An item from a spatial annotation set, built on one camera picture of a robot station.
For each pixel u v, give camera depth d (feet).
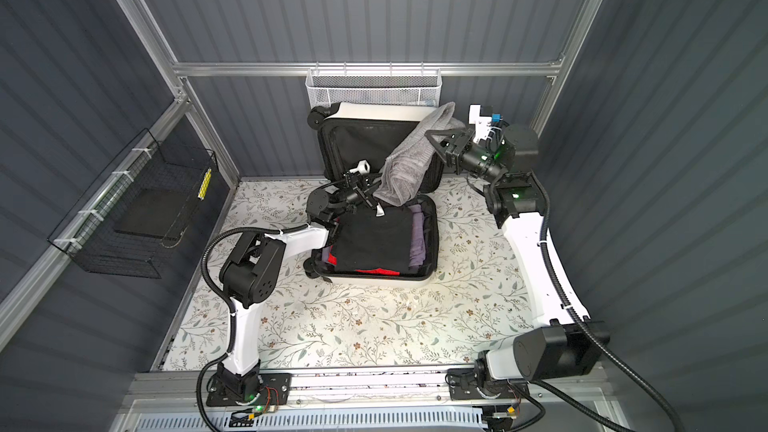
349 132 2.74
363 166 2.72
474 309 2.84
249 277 1.81
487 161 1.83
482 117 1.96
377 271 2.84
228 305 1.83
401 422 2.52
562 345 1.28
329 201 2.32
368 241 2.98
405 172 2.03
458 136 1.84
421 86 2.77
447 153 1.86
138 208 2.47
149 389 2.49
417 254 2.99
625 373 1.15
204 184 2.72
